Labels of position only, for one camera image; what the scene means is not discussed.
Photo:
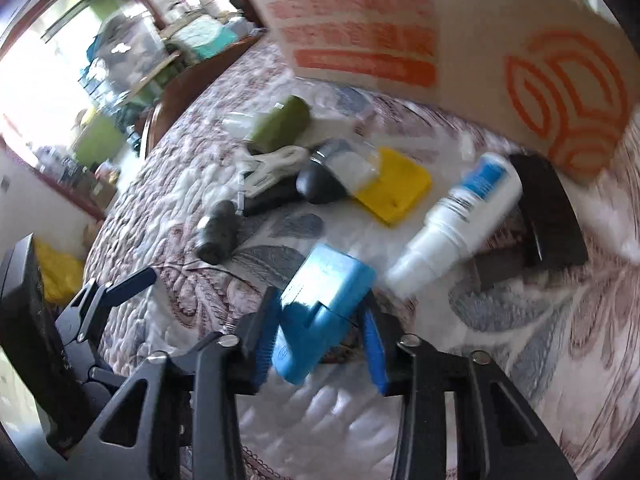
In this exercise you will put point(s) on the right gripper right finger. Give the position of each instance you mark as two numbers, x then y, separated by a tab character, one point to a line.
404	365

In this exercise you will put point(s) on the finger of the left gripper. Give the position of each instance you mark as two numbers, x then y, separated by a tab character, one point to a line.
116	295

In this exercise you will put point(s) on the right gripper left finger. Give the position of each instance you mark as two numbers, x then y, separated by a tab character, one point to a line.
228	366

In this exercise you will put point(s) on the blue plastic box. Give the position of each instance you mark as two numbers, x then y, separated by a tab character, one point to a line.
318	308

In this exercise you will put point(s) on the black rectangular case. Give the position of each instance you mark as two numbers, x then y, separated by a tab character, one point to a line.
553	238

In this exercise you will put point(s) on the yellow plastic bag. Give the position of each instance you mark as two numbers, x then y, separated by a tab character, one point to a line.
61	273

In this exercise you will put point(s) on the dark grey rolled sock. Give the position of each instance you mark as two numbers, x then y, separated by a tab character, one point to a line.
218	233

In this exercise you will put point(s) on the white spray bottle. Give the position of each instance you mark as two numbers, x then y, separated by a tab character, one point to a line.
457	225

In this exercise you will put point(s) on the yellow flat box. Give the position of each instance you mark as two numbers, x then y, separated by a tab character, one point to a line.
400	184

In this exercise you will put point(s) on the black flat wallet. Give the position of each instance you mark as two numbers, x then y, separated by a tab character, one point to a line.
279	195

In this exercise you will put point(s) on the white plastic clip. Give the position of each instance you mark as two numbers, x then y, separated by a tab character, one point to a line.
263	171

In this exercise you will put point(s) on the black round compact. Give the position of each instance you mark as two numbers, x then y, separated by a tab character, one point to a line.
318	186

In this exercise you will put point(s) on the olive green roll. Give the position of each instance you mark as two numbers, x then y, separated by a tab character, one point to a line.
281	127

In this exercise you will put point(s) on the orange printed cardboard box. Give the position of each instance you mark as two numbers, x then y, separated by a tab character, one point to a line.
546	74

